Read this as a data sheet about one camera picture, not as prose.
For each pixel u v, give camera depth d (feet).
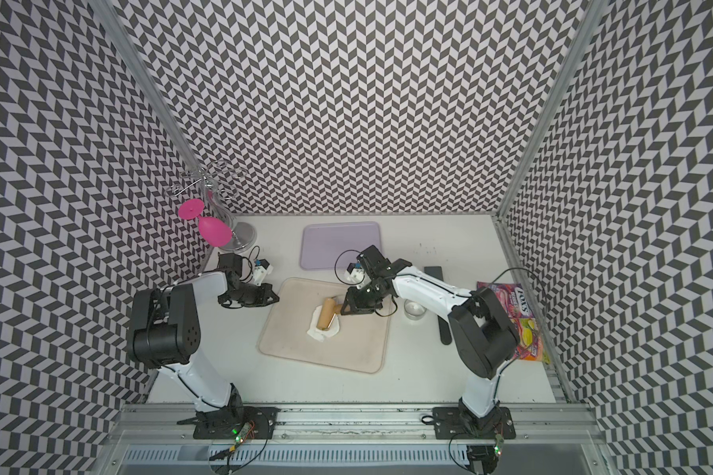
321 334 2.87
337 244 3.58
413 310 3.06
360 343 2.84
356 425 2.42
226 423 2.17
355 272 2.65
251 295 2.75
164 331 1.60
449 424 2.36
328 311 2.87
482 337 1.53
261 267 2.97
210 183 2.99
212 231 3.14
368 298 2.45
